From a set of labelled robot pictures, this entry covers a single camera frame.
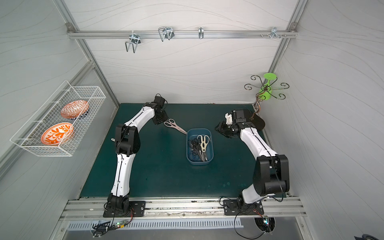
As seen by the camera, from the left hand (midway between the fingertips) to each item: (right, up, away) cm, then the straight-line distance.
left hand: (165, 119), depth 105 cm
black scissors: (+21, -16, -12) cm, 29 cm away
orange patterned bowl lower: (-38, -5, -42) cm, 57 cm away
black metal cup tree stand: (+73, +12, +18) cm, 76 cm away
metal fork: (-34, -13, -7) cm, 37 cm away
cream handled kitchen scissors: (+28, -14, -8) cm, 32 cm away
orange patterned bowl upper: (-38, +5, -33) cm, 51 cm away
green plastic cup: (+63, +17, -19) cm, 68 cm away
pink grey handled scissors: (+4, -3, +3) cm, 5 cm away
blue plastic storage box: (+19, -23, -14) cm, 33 cm away
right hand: (+34, -5, -17) cm, 39 cm away
